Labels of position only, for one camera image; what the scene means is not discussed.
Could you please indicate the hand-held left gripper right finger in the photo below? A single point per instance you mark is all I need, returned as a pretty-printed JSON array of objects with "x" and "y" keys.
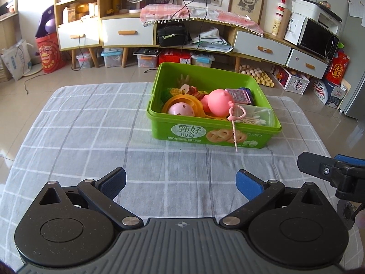
[{"x": 251, "y": 185}]

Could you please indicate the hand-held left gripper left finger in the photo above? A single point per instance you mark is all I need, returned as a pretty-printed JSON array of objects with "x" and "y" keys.
[{"x": 114, "y": 182}]

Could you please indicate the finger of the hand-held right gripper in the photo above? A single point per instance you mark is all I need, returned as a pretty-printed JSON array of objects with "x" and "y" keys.
[
  {"x": 313, "y": 164},
  {"x": 350, "y": 159}
]

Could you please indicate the clear cotton swab jar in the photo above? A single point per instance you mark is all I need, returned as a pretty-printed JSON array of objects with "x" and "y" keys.
[{"x": 262, "y": 117}]

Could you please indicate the green plastic box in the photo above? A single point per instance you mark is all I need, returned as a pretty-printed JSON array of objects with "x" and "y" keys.
[{"x": 188, "y": 135}]

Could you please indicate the pink card box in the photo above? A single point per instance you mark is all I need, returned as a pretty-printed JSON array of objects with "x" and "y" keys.
[{"x": 238, "y": 95}]

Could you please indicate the pink pig toy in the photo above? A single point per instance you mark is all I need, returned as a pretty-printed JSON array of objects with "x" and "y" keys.
[{"x": 216, "y": 100}]

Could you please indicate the purple toy grapes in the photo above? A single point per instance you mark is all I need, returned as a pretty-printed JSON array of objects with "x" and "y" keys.
[{"x": 246, "y": 90}]

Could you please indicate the orange toy pumpkin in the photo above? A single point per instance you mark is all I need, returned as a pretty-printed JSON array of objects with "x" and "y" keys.
[{"x": 196, "y": 102}]

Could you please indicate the pink ball rattle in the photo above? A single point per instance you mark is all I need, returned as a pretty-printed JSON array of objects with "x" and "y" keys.
[{"x": 181, "y": 110}]

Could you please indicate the yellow toy corn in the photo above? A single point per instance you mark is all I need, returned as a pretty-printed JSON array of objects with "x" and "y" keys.
[{"x": 172, "y": 92}]

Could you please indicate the grey checked tablecloth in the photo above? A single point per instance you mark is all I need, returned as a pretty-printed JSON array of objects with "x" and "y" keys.
[{"x": 85, "y": 148}]

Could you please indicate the printed cardboard box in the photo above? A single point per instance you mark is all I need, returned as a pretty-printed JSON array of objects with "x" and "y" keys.
[{"x": 330, "y": 92}]

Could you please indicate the red gift bag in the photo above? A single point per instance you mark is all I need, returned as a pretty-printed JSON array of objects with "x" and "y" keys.
[{"x": 336, "y": 68}]

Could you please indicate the grey refrigerator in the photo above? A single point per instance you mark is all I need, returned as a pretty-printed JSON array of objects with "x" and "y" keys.
[{"x": 355, "y": 62}]

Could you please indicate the white cabinet drawer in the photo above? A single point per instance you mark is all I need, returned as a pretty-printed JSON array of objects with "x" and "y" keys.
[
  {"x": 78, "y": 37},
  {"x": 128, "y": 32},
  {"x": 306, "y": 64},
  {"x": 262, "y": 48}
]

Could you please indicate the yellow egg tray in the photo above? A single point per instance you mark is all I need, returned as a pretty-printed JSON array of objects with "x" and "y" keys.
[{"x": 256, "y": 75}]

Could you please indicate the clear box with blue lid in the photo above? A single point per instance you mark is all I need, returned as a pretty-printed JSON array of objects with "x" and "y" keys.
[{"x": 112, "y": 58}]

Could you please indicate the small clear storage box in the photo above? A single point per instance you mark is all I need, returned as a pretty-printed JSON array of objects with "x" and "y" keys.
[{"x": 85, "y": 61}]

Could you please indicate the black microwave oven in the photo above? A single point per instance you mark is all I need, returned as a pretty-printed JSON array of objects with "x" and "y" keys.
[{"x": 318, "y": 38}]

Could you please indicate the clear box with black lid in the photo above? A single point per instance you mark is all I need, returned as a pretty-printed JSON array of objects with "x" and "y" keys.
[{"x": 146, "y": 58}]

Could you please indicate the clear box of coloured items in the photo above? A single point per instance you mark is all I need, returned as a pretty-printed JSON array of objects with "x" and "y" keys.
[{"x": 202, "y": 61}]

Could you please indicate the red cardboard box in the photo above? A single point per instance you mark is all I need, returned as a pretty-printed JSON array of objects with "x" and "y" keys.
[{"x": 174, "y": 57}]

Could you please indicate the wooden TV cabinet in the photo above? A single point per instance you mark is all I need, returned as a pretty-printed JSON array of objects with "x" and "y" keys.
[{"x": 171, "y": 47}]

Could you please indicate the tall printed paper cup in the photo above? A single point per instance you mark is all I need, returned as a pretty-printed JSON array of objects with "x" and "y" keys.
[{"x": 278, "y": 20}]

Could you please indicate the pile of white papers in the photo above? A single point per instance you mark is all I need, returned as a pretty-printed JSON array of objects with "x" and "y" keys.
[{"x": 211, "y": 40}]

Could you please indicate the white printer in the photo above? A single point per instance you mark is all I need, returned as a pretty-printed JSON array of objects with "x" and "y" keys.
[{"x": 316, "y": 10}]

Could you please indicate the white paper bag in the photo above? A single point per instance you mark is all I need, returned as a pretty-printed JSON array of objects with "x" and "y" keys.
[{"x": 15, "y": 61}]

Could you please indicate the black bag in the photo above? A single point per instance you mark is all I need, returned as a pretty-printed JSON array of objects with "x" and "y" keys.
[{"x": 172, "y": 35}]

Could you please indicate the purple bag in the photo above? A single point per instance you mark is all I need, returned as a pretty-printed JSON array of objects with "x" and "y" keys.
[{"x": 45, "y": 21}]

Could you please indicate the framed cartoon drawing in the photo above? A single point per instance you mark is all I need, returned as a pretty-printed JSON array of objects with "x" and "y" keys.
[{"x": 246, "y": 1}]

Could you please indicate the pink tasselled cloth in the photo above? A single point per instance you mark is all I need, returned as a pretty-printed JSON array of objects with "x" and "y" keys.
[{"x": 199, "y": 15}]

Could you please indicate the yellow bottle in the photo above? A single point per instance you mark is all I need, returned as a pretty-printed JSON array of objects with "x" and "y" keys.
[{"x": 117, "y": 2}]

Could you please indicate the wooden side desk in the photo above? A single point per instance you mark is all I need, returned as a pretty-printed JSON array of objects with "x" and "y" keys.
[{"x": 8, "y": 28}]

